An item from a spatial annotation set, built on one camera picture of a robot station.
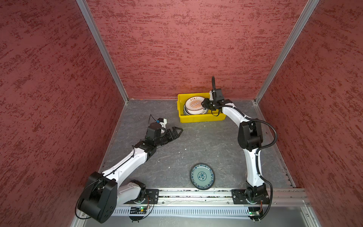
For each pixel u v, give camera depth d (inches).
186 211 30.5
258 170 24.4
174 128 29.1
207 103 36.3
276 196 29.7
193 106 41.9
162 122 30.4
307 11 28.6
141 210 27.7
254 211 27.8
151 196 29.2
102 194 15.8
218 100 32.0
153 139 25.0
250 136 23.5
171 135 28.5
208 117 40.0
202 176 32.0
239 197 29.2
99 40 32.8
